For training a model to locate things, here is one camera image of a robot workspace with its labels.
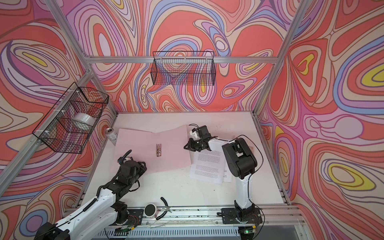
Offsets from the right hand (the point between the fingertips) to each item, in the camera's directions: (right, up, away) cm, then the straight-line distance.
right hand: (185, 149), depth 95 cm
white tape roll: (-50, +18, -23) cm, 57 cm away
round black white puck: (-16, -26, -24) cm, 39 cm away
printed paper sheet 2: (+25, -14, -9) cm, 30 cm away
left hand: (-23, -7, -9) cm, 26 cm away
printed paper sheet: (+15, -10, -4) cm, 18 cm away
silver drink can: (-46, +10, -5) cm, 47 cm away
